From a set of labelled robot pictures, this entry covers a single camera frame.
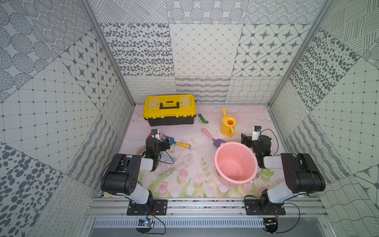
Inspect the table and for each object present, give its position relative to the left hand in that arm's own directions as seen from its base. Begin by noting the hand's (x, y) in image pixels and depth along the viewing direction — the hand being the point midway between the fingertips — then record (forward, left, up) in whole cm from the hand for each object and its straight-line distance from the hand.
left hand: (158, 136), depth 94 cm
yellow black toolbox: (+13, -7, +12) cm, 19 cm away
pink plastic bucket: (-15, -49, -6) cm, 52 cm away
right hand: (+3, -60, -1) cm, 60 cm away
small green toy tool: (+19, -29, -5) cm, 35 cm away
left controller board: (-46, 0, -8) cm, 47 cm away
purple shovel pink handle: (+1, -39, -7) cm, 39 cm away
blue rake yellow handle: (0, -8, -6) cm, 10 cm away
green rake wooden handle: (-18, -67, -7) cm, 70 cm away
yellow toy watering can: (+9, -46, +4) cm, 47 cm away
